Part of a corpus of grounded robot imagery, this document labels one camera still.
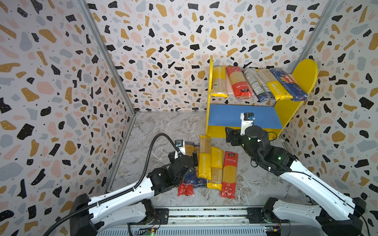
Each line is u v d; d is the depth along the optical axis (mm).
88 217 389
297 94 691
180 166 513
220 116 942
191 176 831
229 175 857
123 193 445
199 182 823
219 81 765
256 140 453
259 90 732
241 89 717
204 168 856
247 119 555
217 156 942
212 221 731
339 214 382
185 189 798
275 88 733
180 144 622
